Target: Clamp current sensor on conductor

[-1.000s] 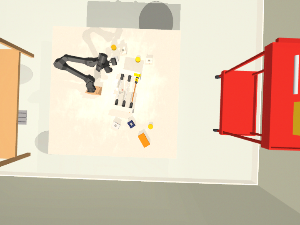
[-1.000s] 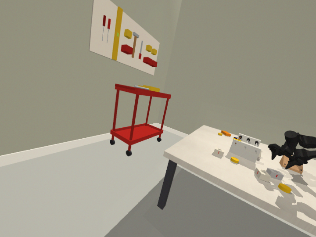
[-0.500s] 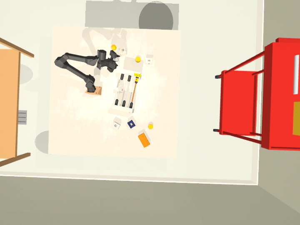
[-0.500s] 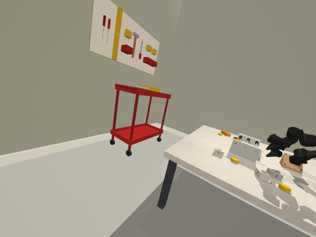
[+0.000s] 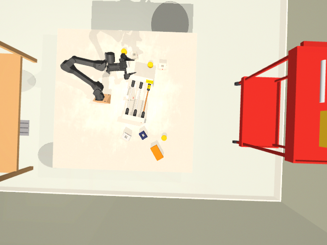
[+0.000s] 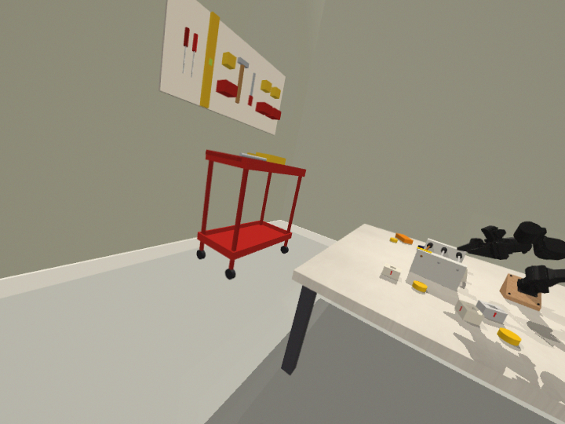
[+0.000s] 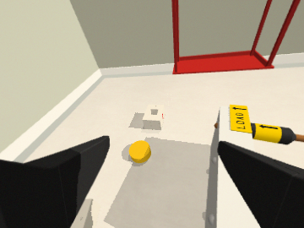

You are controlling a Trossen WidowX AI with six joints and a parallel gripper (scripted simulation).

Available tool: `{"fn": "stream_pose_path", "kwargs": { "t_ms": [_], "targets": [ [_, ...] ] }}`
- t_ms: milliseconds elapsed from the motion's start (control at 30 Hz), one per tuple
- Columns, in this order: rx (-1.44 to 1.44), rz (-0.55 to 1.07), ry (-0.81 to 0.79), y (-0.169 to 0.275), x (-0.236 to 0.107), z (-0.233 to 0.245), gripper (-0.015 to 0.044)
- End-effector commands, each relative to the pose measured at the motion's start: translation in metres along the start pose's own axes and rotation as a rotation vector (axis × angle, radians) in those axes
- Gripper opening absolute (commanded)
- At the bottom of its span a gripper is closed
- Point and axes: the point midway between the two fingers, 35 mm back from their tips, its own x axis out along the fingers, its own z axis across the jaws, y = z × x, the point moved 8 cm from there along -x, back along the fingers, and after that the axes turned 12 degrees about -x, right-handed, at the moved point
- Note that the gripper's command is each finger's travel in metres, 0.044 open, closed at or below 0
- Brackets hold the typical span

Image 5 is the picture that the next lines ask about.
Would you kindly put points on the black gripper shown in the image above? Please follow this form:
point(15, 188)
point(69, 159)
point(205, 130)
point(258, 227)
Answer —
point(126, 75)

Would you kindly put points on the orange rectangular block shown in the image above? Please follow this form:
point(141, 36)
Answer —
point(157, 153)

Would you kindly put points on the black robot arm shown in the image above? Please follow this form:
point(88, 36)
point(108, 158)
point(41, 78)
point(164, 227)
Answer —
point(68, 66)

